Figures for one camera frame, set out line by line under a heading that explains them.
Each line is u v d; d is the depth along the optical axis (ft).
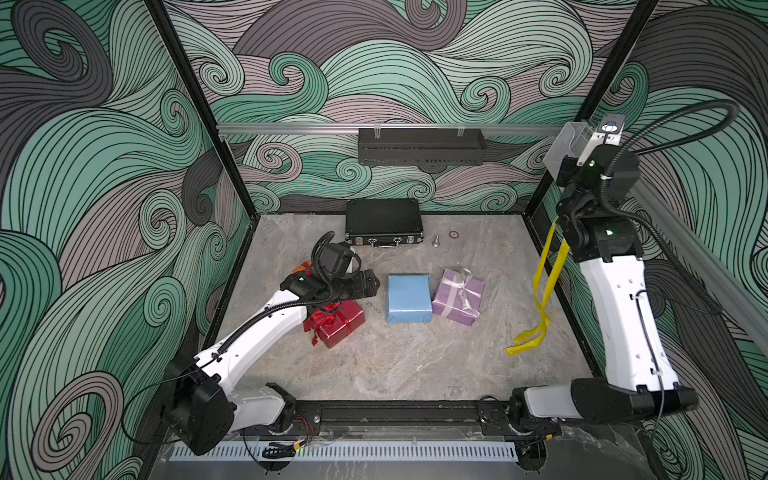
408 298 2.87
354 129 3.09
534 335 2.86
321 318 2.73
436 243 3.59
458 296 2.86
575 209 1.44
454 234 3.74
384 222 3.64
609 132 1.48
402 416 2.44
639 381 1.22
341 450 2.29
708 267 1.83
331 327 2.69
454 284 2.96
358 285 2.25
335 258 1.94
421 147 3.24
